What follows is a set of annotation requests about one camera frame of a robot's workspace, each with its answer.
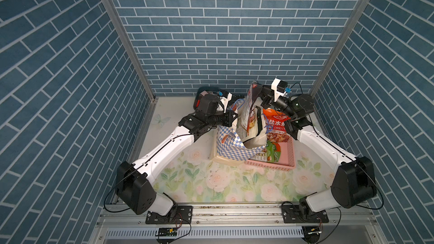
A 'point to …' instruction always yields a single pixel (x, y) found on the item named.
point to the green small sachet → (271, 153)
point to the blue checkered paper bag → (229, 143)
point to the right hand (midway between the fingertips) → (257, 85)
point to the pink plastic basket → (286, 161)
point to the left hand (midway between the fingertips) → (243, 116)
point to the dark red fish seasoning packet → (246, 117)
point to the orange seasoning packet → (275, 126)
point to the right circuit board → (311, 233)
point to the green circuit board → (168, 231)
